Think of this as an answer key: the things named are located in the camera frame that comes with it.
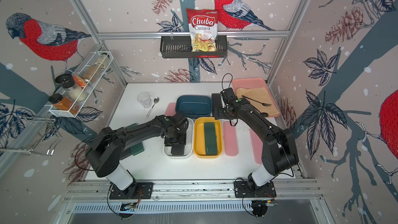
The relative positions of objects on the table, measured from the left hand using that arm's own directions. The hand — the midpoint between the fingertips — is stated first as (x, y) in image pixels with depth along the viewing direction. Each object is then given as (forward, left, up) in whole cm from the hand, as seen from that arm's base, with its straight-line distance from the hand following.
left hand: (184, 141), depth 85 cm
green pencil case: (+4, -15, -4) cm, 16 cm away
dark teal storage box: (+28, -4, -5) cm, 29 cm away
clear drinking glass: (+32, +31, -2) cm, 45 cm away
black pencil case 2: (-4, +3, +1) cm, 5 cm away
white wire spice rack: (+35, +53, +30) cm, 70 cm away
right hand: (+15, -22, +7) cm, 27 cm away
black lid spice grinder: (+10, +48, +31) cm, 58 cm away
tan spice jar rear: (+23, +47, +30) cm, 60 cm away
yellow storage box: (-1, -8, -3) cm, 9 cm away
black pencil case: (+28, -20, -4) cm, 34 cm away
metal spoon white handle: (+33, +24, -5) cm, 41 cm away
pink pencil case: (+24, +12, -4) cm, 27 cm away
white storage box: (-1, -2, -5) cm, 5 cm away
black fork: (+30, -54, -5) cm, 62 cm away
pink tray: (+52, -42, -5) cm, 67 cm away
